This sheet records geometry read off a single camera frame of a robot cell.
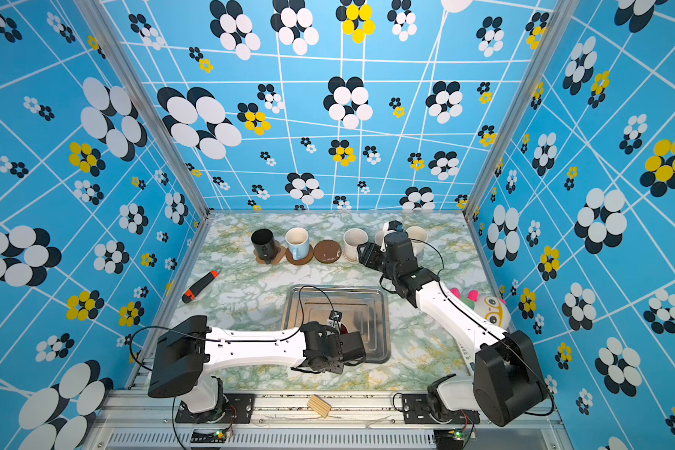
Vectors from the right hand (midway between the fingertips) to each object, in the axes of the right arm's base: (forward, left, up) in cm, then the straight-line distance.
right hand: (366, 249), depth 84 cm
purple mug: (+14, -6, -11) cm, 19 cm away
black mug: (+9, +35, -10) cm, 38 cm away
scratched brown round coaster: (+12, +14, -18) cm, 26 cm away
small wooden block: (-38, +13, -19) cm, 44 cm away
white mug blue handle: (+14, +24, -11) cm, 30 cm away
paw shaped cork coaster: (+12, +32, -18) cm, 39 cm away
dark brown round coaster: (+8, +23, -18) cm, 30 cm away
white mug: (+16, +4, -14) cm, 21 cm away
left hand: (-28, +8, -15) cm, 33 cm away
